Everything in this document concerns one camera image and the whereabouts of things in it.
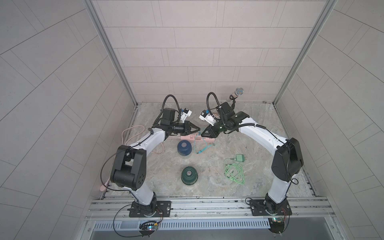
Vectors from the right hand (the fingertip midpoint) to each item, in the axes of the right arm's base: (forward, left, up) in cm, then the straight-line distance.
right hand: (203, 133), depth 81 cm
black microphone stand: (+24, -20, +3) cm, 31 cm away
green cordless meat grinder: (-20, +9, -6) cm, 23 cm away
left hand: (+2, +2, +2) cm, 3 cm away
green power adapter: (-8, -21, -15) cm, 27 cm away
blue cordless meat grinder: (-5, +11, -6) cm, 13 cm away
